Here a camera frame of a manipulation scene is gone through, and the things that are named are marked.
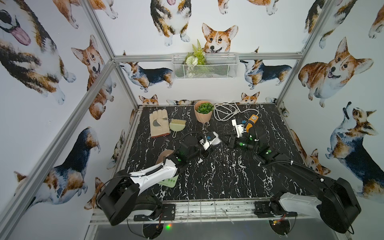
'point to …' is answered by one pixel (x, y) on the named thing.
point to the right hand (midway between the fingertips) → (217, 137)
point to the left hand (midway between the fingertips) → (217, 138)
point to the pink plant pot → (202, 118)
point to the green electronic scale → (169, 182)
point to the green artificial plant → (205, 108)
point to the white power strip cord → (223, 111)
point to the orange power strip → (253, 118)
